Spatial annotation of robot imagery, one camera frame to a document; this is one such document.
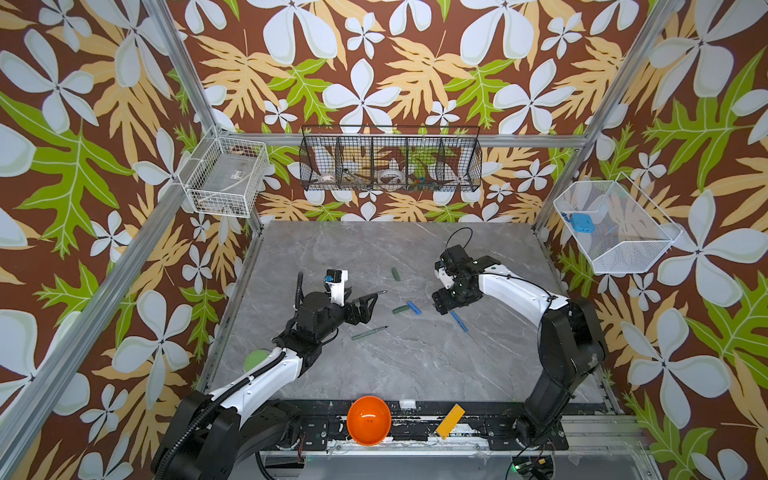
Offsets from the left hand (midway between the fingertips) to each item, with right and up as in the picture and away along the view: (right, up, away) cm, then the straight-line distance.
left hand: (362, 289), depth 81 cm
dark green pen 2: (+1, -15, +11) cm, 18 cm away
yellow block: (+24, -34, -5) cm, 41 cm away
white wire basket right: (+72, +15, -3) cm, 73 cm away
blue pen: (+31, -12, +12) cm, 35 cm away
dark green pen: (+3, -2, -4) cm, 5 cm away
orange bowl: (+2, -33, -5) cm, 34 cm away
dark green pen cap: (+11, +2, +24) cm, 26 cm away
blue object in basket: (+64, +19, +5) cm, 67 cm away
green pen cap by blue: (+12, -9, +17) cm, 22 cm away
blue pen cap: (+16, -8, +16) cm, 24 cm away
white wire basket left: (-41, +33, +5) cm, 53 cm away
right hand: (+25, -5, +10) cm, 28 cm away
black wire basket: (+8, +41, +15) cm, 45 cm away
